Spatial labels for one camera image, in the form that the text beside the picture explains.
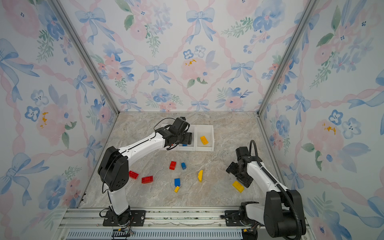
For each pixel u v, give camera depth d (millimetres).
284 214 409
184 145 992
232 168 784
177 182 860
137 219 747
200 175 858
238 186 833
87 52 872
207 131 1066
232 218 732
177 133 684
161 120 1165
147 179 859
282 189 434
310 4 679
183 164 912
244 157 638
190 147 977
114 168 485
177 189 818
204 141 1010
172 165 910
